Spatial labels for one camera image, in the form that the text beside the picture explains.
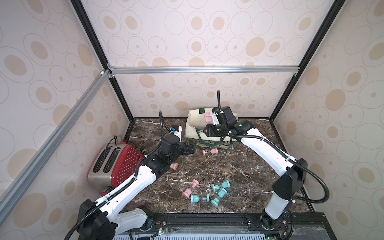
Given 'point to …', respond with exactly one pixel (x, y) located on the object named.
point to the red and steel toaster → (112, 165)
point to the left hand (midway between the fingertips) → (194, 140)
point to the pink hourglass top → (215, 150)
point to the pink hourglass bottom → (187, 193)
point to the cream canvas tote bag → (195, 122)
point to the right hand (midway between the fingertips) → (212, 128)
